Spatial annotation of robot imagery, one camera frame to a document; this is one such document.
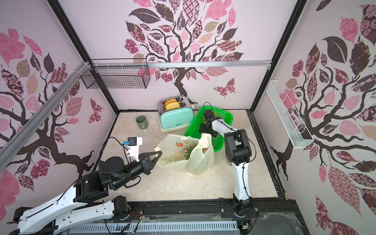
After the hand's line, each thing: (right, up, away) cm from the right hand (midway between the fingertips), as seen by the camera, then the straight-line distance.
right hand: (206, 132), depth 103 cm
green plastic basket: (-7, +10, +2) cm, 12 cm away
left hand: (-23, -7, -44) cm, 50 cm away
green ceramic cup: (-47, +7, +1) cm, 48 cm away
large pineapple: (-12, -8, -26) cm, 29 cm away
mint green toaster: (-21, +9, -5) cm, 24 cm away
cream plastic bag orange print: (-17, -13, -13) cm, 25 cm away
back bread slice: (-26, +23, -3) cm, 35 cm away
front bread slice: (-24, +19, -6) cm, 31 cm away
